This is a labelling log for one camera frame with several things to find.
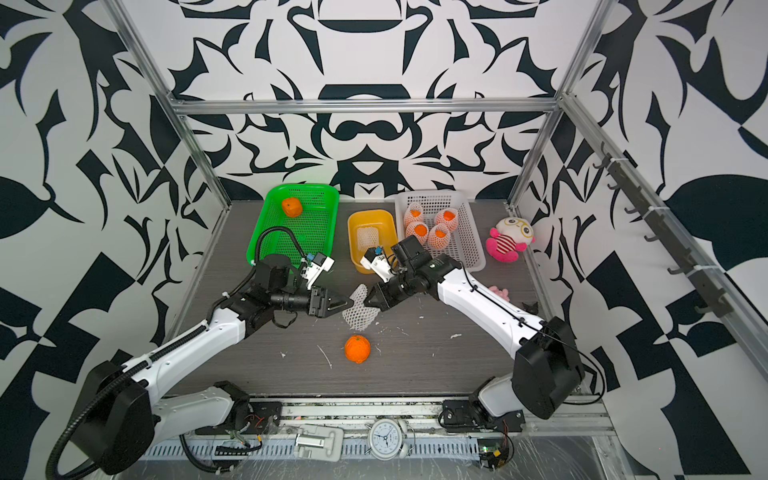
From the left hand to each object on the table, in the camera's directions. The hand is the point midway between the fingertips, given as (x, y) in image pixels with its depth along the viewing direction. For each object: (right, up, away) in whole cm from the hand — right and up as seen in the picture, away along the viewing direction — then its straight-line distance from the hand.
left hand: (346, 297), depth 75 cm
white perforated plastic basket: (+37, +13, +30) cm, 49 cm away
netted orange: (+31, +22, +31) cm, 49 cm away
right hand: (+4, -1, +2) cm, 5 cm away
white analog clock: (+10, -31, -6) cm, 33 cm away
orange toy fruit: (-25, +25, +38) cm, 52 cm away
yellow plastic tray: (+4, +17, +34) cm, 38 cm away
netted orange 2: (+2, -14, +5) cm, 15 cm away
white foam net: (+4, -4, 0) cm, 6 cm away
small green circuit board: (+35, -36, -4) cm, 50 cm away
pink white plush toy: (+51, +14, +27) cm, 60 cm away
